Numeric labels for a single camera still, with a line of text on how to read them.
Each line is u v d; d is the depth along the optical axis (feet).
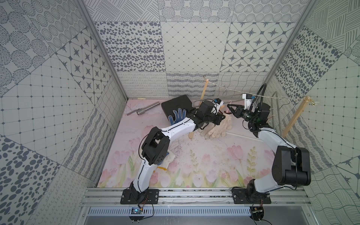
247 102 2.49
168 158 2.82
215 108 2.34
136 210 2.35
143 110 3.59
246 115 2.45
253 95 2.46
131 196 2.09
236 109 2.57
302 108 2.14
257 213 2.36
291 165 1.46
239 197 2.40
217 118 2.51
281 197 2.50
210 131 2.95
